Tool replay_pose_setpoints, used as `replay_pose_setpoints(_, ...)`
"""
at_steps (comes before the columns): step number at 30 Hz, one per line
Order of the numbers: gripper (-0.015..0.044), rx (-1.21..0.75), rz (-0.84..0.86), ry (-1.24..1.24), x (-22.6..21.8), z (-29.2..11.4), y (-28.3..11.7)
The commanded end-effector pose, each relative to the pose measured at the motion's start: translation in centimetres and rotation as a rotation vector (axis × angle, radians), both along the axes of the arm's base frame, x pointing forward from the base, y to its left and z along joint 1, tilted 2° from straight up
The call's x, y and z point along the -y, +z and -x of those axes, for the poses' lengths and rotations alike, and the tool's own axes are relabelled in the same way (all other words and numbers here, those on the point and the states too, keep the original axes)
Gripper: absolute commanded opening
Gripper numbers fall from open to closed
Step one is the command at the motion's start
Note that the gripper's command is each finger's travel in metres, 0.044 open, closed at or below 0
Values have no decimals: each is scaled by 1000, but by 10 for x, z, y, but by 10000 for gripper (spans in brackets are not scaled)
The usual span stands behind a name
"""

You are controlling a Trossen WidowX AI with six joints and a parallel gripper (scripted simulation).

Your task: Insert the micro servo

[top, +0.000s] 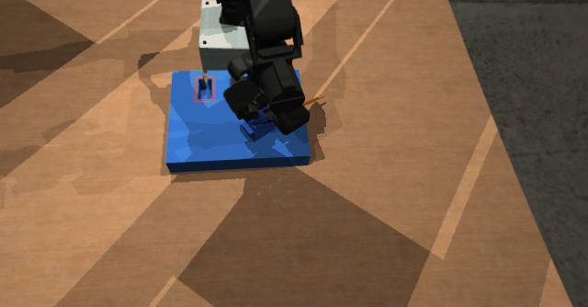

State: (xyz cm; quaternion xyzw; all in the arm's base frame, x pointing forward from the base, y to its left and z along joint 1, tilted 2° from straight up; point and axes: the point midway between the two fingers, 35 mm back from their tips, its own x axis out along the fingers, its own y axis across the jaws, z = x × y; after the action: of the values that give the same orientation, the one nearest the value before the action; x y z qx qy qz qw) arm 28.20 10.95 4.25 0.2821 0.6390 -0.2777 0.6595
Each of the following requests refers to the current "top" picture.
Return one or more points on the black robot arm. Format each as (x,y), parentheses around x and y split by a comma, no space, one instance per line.
(268,23)

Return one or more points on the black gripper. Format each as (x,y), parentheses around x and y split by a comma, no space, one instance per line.
(286,123)

